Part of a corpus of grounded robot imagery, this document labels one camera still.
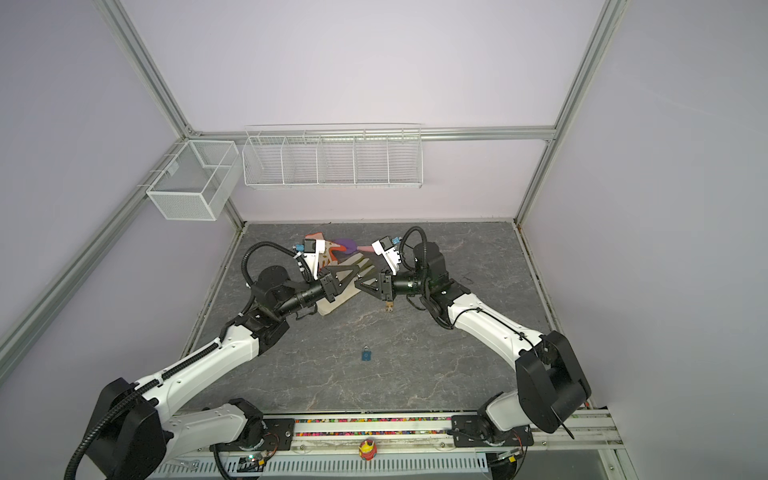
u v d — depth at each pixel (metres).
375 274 0.68
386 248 0.68
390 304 0.96
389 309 0.96
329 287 0.63
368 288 0.71
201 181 0.99
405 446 0.73
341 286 0.68
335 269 0.67
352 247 1.12
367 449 0.67
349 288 0.71
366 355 0.87
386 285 0.65
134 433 0.39
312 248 0.65
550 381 0.42
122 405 0.39
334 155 0.99
